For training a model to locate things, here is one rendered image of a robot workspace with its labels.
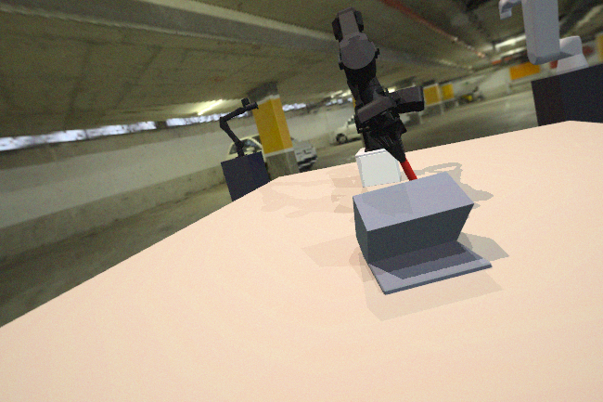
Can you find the red peg with grey band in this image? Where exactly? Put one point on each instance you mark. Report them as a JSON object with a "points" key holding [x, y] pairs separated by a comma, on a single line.
{"points": [[408, 170]]}

